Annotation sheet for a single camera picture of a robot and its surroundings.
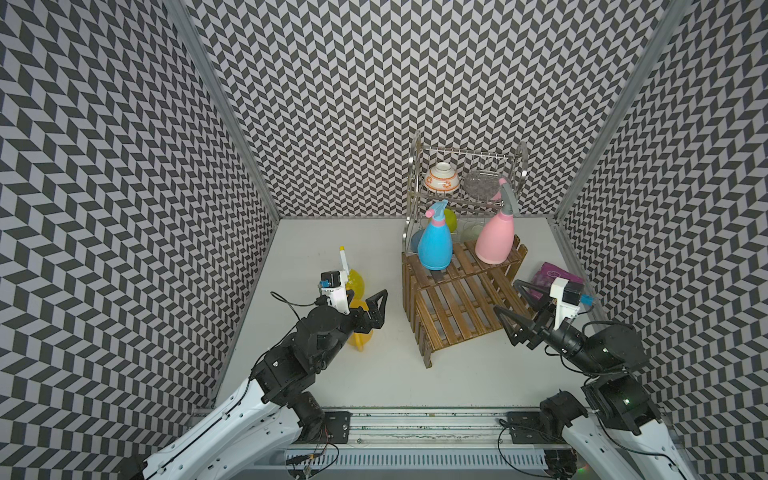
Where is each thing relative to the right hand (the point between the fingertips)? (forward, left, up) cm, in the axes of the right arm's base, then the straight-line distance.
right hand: (504, 300), depth 62 cm
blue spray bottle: (+11, +14, +3) cm, 18 cm away
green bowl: (+45, +3, -22) cm, 50 cm away
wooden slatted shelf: (+8, +8, -17) cm, 20 cm away
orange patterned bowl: (+40, +9, 0) cm, 41 cm away
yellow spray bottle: (+18, +36, -21) cm, 46 cm away
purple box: (+24, -26, -25) cm, 43 cm away
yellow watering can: (0, +33, -21) cm, 39 cm away
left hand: (+5, +29, -6) cm, 30 cm away
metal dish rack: (+58, +14, -5) cm, 60 cm away
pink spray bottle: (+14, 0, +3) cm, 14 cm away
